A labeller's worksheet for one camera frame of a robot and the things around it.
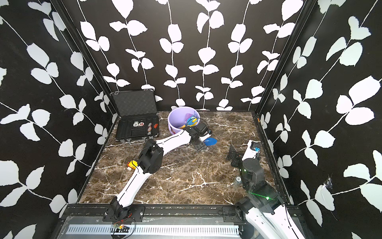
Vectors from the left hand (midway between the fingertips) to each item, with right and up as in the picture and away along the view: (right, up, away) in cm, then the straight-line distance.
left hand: (200, 140), depth 100 cm
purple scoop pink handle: (-9, +17, +2) cm, 20 cm away
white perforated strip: (-23, -40, -30) cm, 55 cm away
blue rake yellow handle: (-6, +13, -2) cm, 15 cm away
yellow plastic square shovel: (-3, +14, -6) cm, 15 cm away
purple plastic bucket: (-16, +15, -1) cm, 22 cm away
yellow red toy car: (-40, -12, -16) cm, 45 cm away
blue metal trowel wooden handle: (+7, -1, +3) cm, 8 cm away
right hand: (+17, +1, -30) cm, 35 cm away
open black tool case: (-47, +15, +11) cm, 51 cm away
